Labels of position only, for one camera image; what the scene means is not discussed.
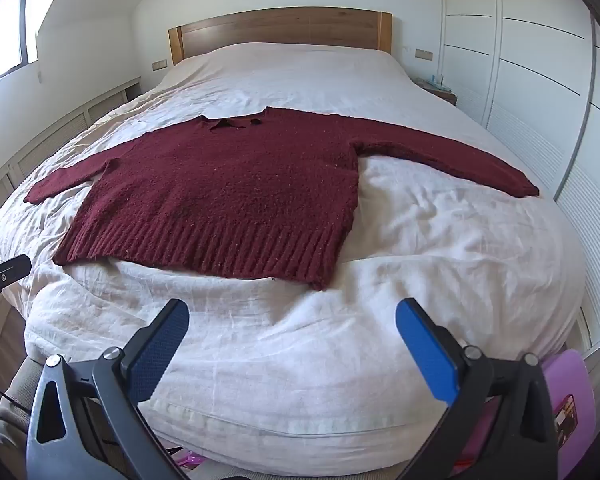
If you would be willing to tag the window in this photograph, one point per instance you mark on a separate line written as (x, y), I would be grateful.
(5, 25)

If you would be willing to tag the wall socket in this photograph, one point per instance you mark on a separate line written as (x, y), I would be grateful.
(159, 65)
(423, 54)

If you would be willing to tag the wooden nightstand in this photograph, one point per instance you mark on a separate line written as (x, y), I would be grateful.
(442, 95)

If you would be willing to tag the bed with white duvet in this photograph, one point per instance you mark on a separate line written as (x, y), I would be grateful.
(430, 260)

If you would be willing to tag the low white cabinet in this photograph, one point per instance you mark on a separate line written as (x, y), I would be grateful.
(55, 135)

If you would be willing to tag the white wardrobe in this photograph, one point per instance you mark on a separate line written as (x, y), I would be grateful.
(530, 60)

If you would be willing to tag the beige cloth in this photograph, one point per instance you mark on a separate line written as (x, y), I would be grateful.
(15, 410)

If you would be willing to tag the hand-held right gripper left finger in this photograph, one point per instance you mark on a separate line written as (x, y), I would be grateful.
(160, 350)

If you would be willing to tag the wooden bed headboard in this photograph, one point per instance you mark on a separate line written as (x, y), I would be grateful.
(280, 30)

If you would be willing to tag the maroon knit sweater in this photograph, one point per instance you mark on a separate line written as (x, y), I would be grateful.
(230, 185)

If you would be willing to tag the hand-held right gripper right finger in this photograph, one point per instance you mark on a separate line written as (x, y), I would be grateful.
(425, 347)

